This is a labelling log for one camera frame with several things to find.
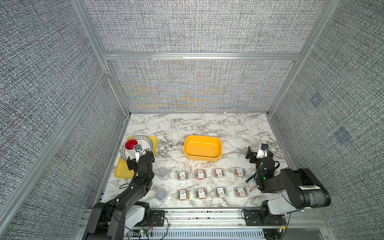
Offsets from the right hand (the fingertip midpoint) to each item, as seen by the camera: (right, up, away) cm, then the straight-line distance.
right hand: (258, 144), depth 88 cm
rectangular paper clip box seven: (-24, -25, -9) cm, 36 cm away
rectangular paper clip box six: (-12, -16, -1) cm, 20 cm away
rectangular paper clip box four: (-13, -25, -9) cm, 29 cm away
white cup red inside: (-77, -1, +2) cm, 77 cm away
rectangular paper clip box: (-45, -18, -3) cm, 48 cm away
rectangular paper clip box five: (-35, -17, -3) cm, 39 cm away
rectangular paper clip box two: (-44, -26, -9) cm, 52 cm away
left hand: (-69, -4, -3) cm, 69 cm away
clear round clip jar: (-55, -26, -10) cm, 62 cm away
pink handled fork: (-6, -24, -6) cm, 25 cm away
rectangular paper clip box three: (-35, -25, -9) cm, 44 cm away
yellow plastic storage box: (-32, -4, +10) cm, 34 cm away
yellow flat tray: (-81, -17, +1) cm, 83 cm away
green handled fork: (-6, -20, -3) cm, 21 cm away
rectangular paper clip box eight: (-24, -17, -2) cm, 29 cm away
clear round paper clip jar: (-56, -17, -3) cm, 58 cm away
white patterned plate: (-70, -1, +11) cm, 71 cm away
